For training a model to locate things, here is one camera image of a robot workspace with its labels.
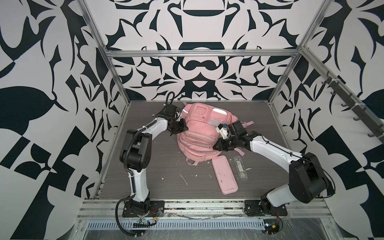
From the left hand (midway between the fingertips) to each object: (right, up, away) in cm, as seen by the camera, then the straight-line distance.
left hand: (188, 125), depth 95 cm
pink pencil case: (+20, -26, -12) cm, 36 cm away
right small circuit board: (+40, -46, -24) cm, 66 cm away
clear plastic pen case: (+31, -24, -9) cm, 40 cm away
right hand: (+14, -11, -12) cm, 22 cm away
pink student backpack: (+5, -10, -6) cm, 13 cm away
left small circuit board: (-19, -43, -26) cm, 54 cm away
